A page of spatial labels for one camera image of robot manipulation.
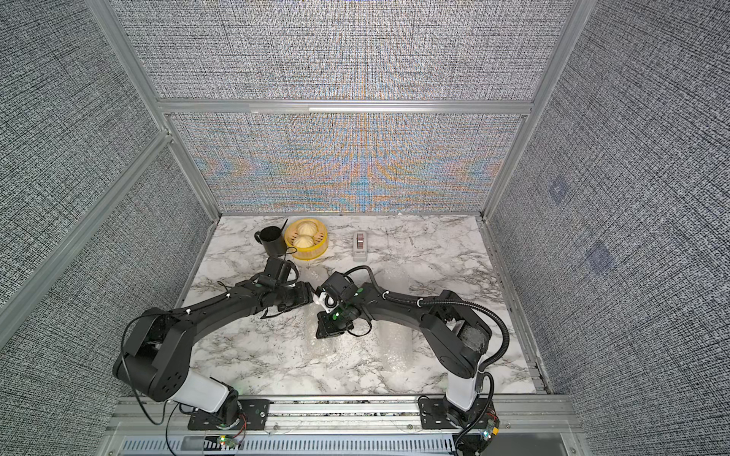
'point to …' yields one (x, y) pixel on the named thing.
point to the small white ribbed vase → (316, 297)
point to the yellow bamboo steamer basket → (318, 245)
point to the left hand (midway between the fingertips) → (317, 295)
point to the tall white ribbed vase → (394, 348)
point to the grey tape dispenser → (360, 246)
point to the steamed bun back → (307, 229)
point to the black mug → (273, 240)
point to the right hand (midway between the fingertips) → (316, 330)
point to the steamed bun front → (304, 240)
